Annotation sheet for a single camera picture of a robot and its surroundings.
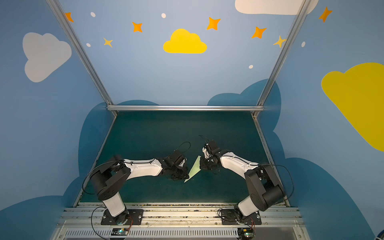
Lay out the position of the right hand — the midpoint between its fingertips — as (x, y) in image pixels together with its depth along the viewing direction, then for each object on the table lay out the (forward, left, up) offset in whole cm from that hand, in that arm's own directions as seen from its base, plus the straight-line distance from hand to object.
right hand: (201, 164), depth 89 cm
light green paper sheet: (-1, +3, -3) cm, 5 cm away
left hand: (-8, +6, -2) cm, 10 cm away
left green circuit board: (-35, +39, -4) cm, 52 cm away
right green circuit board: (-33, -23, -5) cm, 40 cm away
